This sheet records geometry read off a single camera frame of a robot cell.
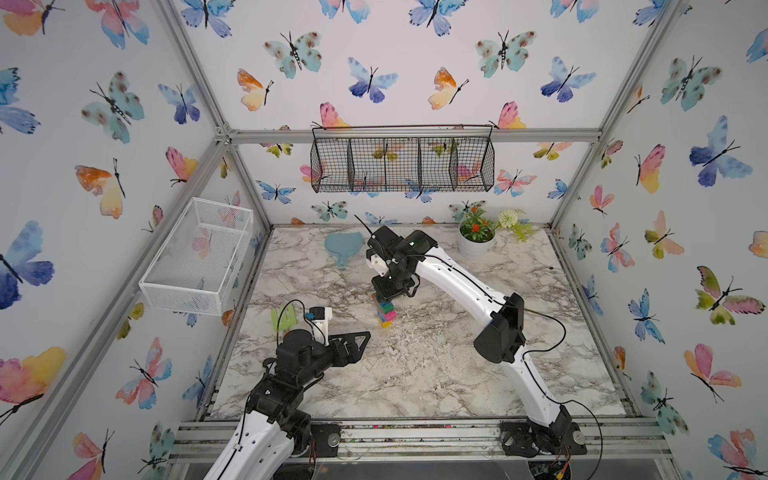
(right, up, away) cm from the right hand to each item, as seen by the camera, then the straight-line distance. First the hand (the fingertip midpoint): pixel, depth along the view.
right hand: (383, 295), depth 83 cm
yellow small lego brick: (+1, -10, +10) cm, 15 cm away
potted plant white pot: (+30, +18, +16) cm, 39 cm away
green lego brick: (+1, -4, +1) cm, 4 cm away
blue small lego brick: (0, -3, 0) cm, 3 cm away
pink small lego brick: (+2, -6, +1) cm, 7 cm away
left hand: (-5, -9, -6) cm, 12 cm away
